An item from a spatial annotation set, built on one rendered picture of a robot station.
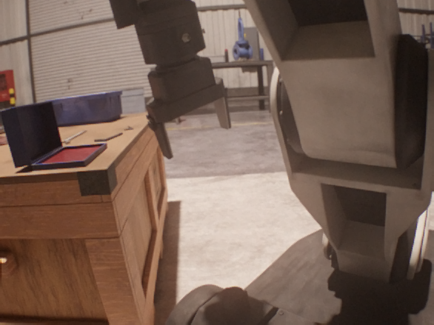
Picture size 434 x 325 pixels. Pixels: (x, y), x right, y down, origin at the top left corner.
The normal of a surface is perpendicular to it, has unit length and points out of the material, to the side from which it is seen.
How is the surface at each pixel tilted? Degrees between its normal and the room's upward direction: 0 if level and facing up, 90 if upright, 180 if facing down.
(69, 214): 90
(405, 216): 116
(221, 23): 90
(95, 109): 90
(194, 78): 99
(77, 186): 90
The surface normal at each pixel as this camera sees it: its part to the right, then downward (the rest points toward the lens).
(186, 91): 0.55, 0.29
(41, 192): 0.08, 0.21
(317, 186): -0.57, 0.58
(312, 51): -0.48, -0.60
